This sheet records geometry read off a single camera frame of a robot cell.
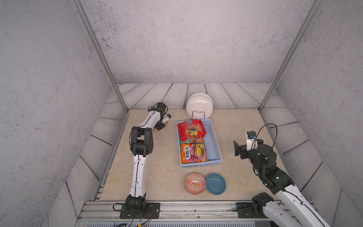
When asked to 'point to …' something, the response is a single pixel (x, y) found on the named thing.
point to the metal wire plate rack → (197, 112)
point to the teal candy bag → (197, 140)
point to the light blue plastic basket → (213, 150)
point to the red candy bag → (191, 130)
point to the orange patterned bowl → (194, 184)
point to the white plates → (199, 106)
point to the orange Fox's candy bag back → (154, 128)
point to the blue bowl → (216, 184)
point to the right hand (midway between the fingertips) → (245, 139)
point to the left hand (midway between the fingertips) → (157, 125)
